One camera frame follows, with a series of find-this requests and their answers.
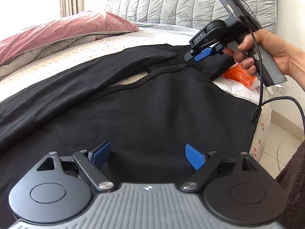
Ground black pants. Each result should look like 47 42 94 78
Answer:
1 44 257 228

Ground right hand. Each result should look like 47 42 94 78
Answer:
223 29 304 89

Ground orange plastic packet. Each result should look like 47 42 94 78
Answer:
223 63 256 89

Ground grey quilted headboard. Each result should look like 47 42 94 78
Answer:
106 0 278 33

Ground cherry print bed sheet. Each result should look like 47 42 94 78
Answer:
1 24 271 162

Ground dark brown fuzzy cloth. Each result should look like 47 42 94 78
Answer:
275 142 305 228

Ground pink velvet duvet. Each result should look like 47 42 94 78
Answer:
1 11 139 79

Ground black cable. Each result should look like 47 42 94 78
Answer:
247 26 305 141

